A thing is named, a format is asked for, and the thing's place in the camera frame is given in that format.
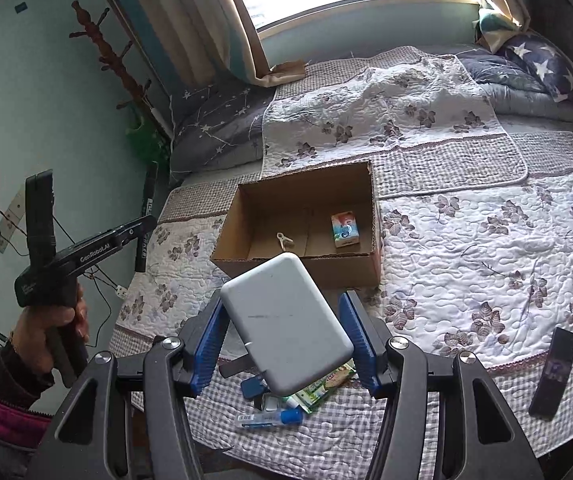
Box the grey folded duvet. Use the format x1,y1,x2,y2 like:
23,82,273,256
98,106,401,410
457,49,573,122

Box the blue calculator remote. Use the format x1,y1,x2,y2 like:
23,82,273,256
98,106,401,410
241,376,269,400

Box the black remote control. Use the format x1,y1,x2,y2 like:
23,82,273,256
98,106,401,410
528,327,573,420

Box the folded floral quilt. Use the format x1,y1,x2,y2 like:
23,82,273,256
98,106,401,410
262,47,528,198

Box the wooden coat rack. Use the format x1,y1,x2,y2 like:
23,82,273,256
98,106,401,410
70,0,152,112

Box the green white glue tube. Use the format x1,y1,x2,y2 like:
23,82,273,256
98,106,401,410
262,393,299,412

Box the green seaweed snack packet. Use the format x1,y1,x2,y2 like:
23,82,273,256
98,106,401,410
294,360,356,414

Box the white power adapter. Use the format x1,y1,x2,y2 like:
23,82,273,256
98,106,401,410
220,252,353,396

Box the black cable on wall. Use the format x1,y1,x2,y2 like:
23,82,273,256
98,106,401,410
51,213,123,351

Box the navy star pillow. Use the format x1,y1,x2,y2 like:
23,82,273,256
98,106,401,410
498,32,573,102

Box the person's left hand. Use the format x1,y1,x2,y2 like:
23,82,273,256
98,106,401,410
10,284,89,375

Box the left beige curtain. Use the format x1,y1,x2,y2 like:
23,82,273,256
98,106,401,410
113,0,306,88

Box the person's left forearm dark sleeve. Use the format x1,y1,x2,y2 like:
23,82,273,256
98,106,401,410
0,344,54,479

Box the brown cardboard box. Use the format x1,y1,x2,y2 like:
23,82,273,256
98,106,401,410
210,162,382,289

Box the white plastic clip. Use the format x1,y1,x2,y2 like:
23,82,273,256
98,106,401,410
276,232,295,252

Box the floral quilted bedspread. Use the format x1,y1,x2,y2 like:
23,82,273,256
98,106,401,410
110,130,573,479

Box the dark constellation pillow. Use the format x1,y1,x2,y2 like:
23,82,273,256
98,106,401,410
169,79,276,186

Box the green bag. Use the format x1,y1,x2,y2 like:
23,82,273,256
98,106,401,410
126,116,170,171

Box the blue orange tissue pack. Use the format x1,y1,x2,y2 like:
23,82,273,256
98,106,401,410
331,211,360,248

